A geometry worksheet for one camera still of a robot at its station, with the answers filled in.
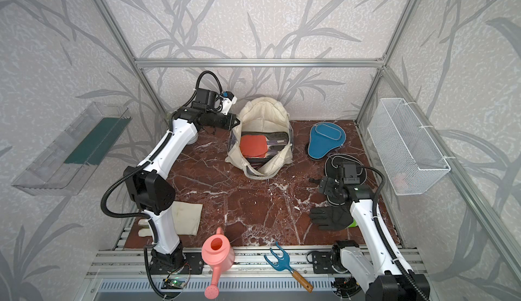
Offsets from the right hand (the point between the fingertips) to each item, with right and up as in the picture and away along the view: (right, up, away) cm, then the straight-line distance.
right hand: (332, 185), depth 83 cm
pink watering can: (-42, -19, -17) cm, 49 cm away
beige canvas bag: (-28, +31, +17) cm, 45 cm away
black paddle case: (+6, +8, +16) cm, 19 cm away
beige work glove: (-61, -13, +1) cm, 62 cm away
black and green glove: (+2, -13, 0) cm, 13 cm away
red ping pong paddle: (-33, +16, +14) cm, 39 cm away
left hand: (-39, +27, +1) cm, 47 cm away
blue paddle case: (+3, +20, +26) cm, 33 cm away
